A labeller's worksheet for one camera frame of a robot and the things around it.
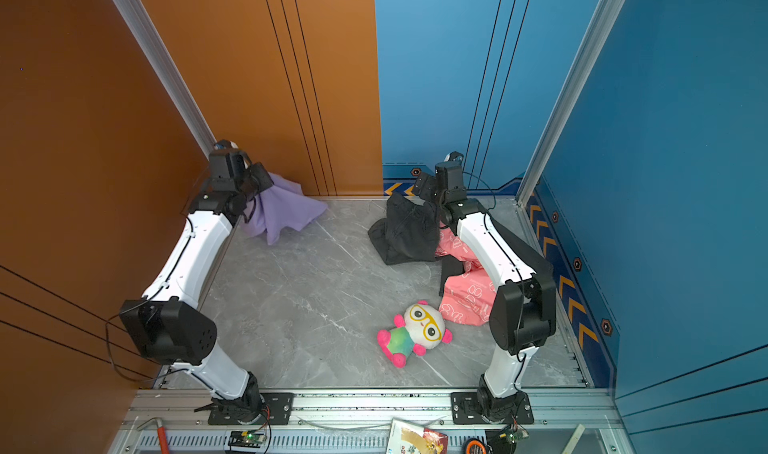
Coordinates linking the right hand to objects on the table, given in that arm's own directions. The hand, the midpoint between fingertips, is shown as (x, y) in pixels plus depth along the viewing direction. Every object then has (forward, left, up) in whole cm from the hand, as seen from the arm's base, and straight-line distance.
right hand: (427, 182), depth 87 cm
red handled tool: (-58, +65, -26) cm, 91 cm away
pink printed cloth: (-28, -11, -19) cm, 35 cm away
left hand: (-2, +45, +8) cm, 46 cm away
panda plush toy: (-35, +2, -21) cm, 41 cm away
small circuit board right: (-58, -18, -28) cm, 67 cm away
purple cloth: (-6, +43, -3) cm, 44 cm away
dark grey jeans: (0, +5, -23) cm, 24 cm away
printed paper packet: (-59, +7, -25) cm, 65 cm away
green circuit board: (-59, +45, -28) cm, 79 cm away
